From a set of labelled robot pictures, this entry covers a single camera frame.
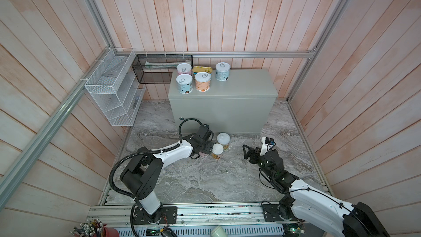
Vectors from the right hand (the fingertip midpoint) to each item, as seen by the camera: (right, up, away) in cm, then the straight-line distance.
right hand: (249, 146), depth 84 cm
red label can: (-24, -3, -6) cm, 25 cm away
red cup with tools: (-62, -23, -28) cm, 72 cm away
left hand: (-24, -2, +7) cm, 25 cm away
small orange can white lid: (-16, -2, +3) cm, 17 cm away
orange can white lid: (-13, +3, +6) cm, 14 cm away
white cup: (-17, -30, -21) cm, 40 cm away
